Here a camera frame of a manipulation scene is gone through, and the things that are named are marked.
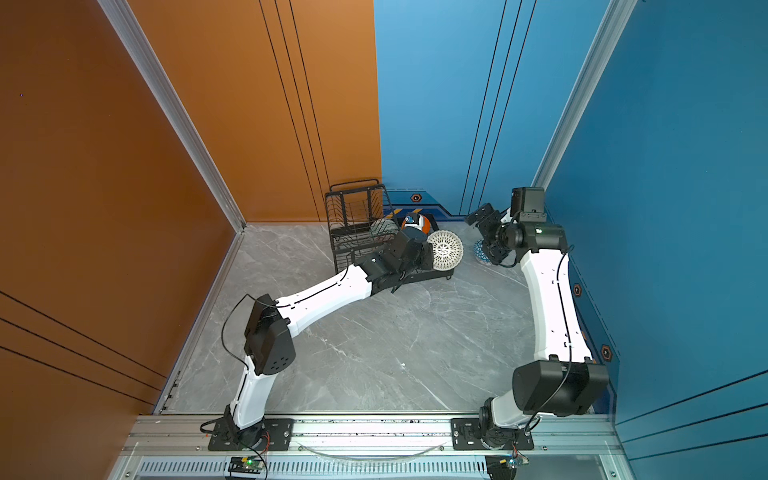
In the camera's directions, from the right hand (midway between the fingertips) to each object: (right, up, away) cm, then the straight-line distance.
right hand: (468, 225), depth 75 cm
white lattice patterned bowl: (-4, -6, +8) cm, 11 cm away
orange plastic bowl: (-14, 0, -2) cm, 14 cm away
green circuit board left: (-55, -58, -4) cm, 80 cm away
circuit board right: (+7, -58, -5) cm, 58 cm away
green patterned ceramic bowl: (-23, +1, +27) cm, 35 cm away
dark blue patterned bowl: (+13, -8, +34) cm, 37 cm away
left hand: (-8, -4, +7) cm, 12 cm away
